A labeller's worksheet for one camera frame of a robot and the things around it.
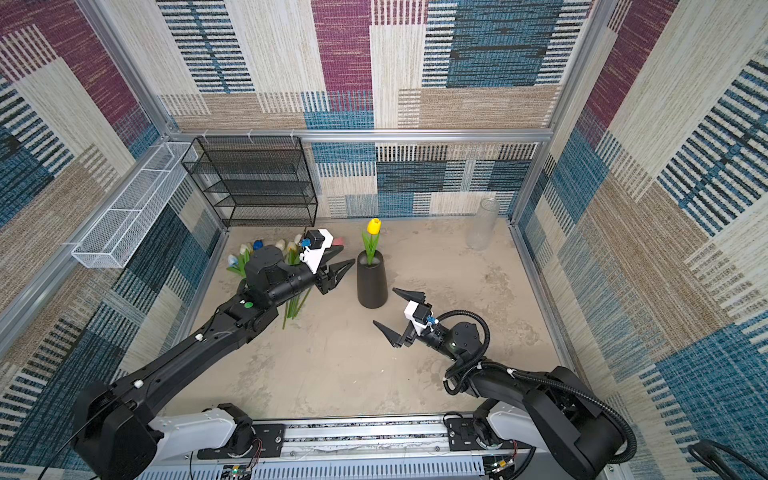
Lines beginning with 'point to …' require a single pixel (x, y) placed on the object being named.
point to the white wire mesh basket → (118, 233)
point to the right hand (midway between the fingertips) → (385, 306)
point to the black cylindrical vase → (372, 289)
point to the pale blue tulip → (233, 265)
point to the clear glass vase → (481, 228)
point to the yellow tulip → (371, 242)
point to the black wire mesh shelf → (254, 181)
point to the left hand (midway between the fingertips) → (348, 249)
